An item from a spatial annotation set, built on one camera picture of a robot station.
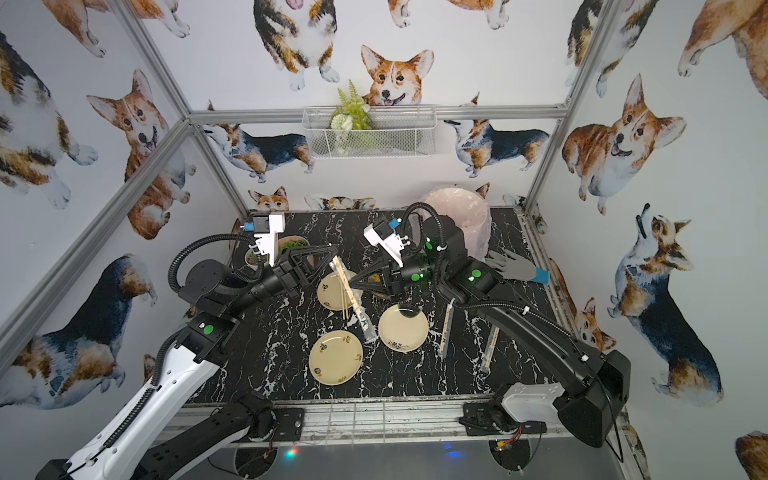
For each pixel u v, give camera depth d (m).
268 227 0.48
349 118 0.82
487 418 0.75
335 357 0.84
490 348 0.86
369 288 0.56
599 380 0.39
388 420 0.75
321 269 0.53
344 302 0.93
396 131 0.92
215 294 0.43
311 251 0.51
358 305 0.58
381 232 0.52
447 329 0.90
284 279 0.48
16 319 0.49
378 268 0.53
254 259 0.99
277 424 0.73
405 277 0.53
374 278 0.56
